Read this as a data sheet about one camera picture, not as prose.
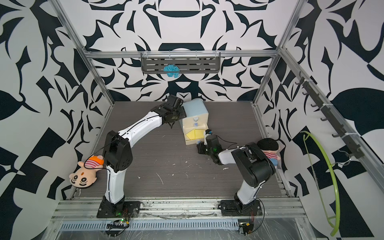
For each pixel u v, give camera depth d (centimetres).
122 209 68
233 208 74
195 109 96
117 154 52
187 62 94
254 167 49
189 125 96
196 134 101
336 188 52
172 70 91
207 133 87
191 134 100
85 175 77
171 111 70
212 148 75
